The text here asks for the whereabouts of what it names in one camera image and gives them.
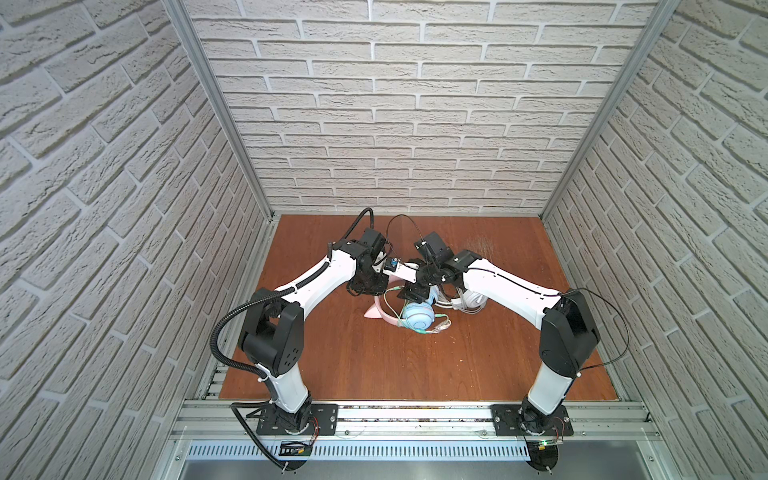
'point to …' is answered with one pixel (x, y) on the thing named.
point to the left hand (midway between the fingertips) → (383, 286)
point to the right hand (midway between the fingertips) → (405, 278)
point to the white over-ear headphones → (468, 302)
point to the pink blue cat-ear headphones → (418, 316)
